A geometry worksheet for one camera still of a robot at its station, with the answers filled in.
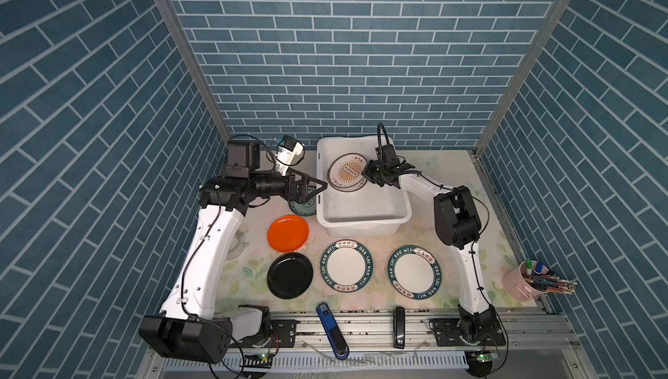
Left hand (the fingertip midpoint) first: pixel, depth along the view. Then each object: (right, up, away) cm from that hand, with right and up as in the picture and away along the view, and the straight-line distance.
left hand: (315, 181), depth 66 cm
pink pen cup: (+58, -32, +10) cm, 67 cm away
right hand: (+13, +4, +38) cm, 40 cm away
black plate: (-10, -31, +16) cm, 36 cm away
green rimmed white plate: (+8, -29, +21) cm, 37 cm away
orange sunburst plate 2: (+8, +4, +42) cm, 43 cm away
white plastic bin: (+18, -12, +33) cm, 40 cm away
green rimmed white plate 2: (+31, -32, +21) cm, 49 cm away
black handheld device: (+23, -41, +6) cm, 48 cm away
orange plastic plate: (-13, -20, +28) cm, 37 cm away
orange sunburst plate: (+9, -4, +38) cm, 39 cm away
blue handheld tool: (+4, -42, +5) cm, 42 cm away
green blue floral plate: (-8, -12, +36) cm, 38 cm away
